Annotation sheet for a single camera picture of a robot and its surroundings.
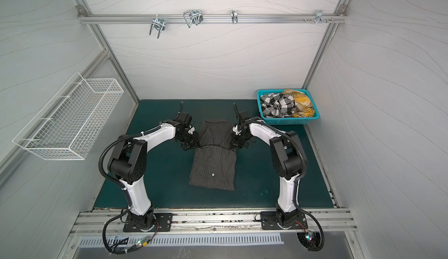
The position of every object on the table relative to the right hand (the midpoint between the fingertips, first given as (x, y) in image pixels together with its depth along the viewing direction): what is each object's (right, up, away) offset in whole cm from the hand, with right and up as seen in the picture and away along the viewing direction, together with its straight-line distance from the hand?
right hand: (232, 143), depth 93 cm
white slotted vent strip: (-36, -35, -25) cm, 56 cm away
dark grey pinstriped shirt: (-10, -9, -6) cm, 15 cm away
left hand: (-16, 0, 0) cm, 16 cm away
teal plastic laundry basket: (+32, +12, +8) cm, 35 cm away
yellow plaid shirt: (+43, +21, +11) cm, 49 cm away
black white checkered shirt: (+28, +22, +14) cm, 39 cm away
